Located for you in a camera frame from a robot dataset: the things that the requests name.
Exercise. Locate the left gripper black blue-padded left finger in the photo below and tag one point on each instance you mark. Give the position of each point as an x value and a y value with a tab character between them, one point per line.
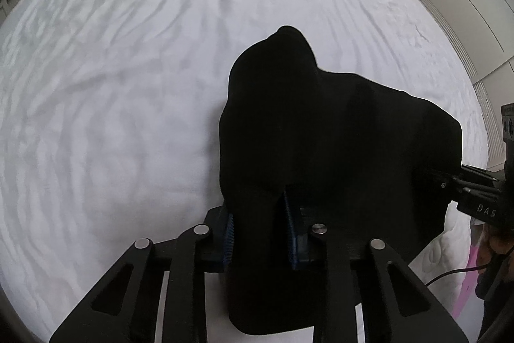
152	289

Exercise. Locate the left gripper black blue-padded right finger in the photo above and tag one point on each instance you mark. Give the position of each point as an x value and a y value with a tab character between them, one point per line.
349	288

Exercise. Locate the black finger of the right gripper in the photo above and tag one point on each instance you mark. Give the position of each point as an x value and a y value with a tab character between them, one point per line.
470	182

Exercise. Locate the black pants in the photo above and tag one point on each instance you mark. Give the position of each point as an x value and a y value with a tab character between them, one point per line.
299	142

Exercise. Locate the person's hand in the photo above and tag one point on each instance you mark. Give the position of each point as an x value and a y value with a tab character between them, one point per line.
494	260

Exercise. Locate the purple pink object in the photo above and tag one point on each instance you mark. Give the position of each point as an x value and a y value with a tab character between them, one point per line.
469	283

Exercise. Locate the white quilted bed cover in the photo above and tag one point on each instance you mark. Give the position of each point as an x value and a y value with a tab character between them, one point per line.
109	112

